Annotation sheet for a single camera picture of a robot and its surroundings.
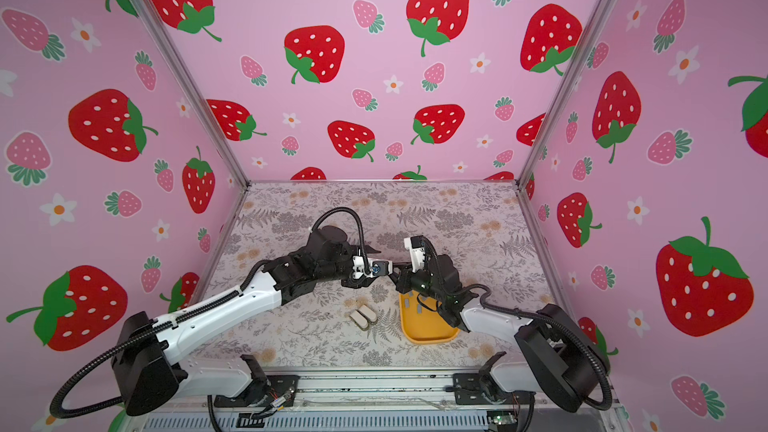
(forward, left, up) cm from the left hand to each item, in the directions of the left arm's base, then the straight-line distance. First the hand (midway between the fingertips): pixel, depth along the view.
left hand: (378, 255), depth 76 cm
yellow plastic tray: (-9, -13, -23) cm, 28 cm away
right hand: (-1, -1, -5) cm, 5 cm away
